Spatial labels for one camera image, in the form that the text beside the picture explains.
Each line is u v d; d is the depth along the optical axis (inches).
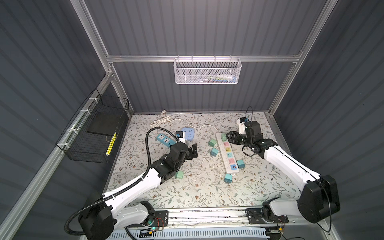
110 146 27.2
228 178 33.3
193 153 27.9
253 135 24.9
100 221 15.0
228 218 29.6
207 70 48.8
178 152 22.4
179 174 34.2
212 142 39.7
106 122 31.4
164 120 44.4
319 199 16.0
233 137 29.2
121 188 17.6
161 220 28.4
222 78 36.0
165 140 39.9
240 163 35.9
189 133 41.3
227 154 36.9
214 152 37.9
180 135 26.4
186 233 30.3
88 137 28.3
